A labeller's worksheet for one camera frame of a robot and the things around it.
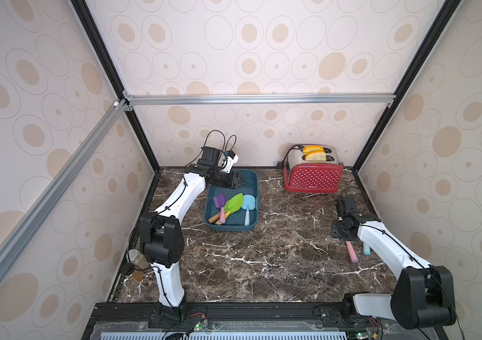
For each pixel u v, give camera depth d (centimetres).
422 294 41
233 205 103
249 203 104
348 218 63
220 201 105
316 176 100
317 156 97
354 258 85
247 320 73
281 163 117
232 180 78
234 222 97
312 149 100
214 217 96
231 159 80
